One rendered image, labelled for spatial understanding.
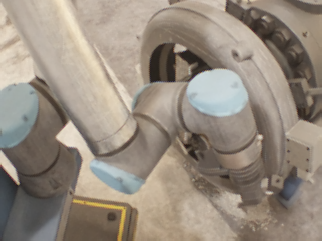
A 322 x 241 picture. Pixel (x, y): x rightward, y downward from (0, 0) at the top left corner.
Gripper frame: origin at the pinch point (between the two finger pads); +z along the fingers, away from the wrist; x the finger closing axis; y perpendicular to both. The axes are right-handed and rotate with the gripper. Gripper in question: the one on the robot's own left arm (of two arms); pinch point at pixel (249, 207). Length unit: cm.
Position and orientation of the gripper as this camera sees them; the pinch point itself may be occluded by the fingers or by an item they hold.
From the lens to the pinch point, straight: 74.8
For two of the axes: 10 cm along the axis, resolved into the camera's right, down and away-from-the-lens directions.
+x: 2.5, -6.3, 7.4
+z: 4.0, 7.6, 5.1
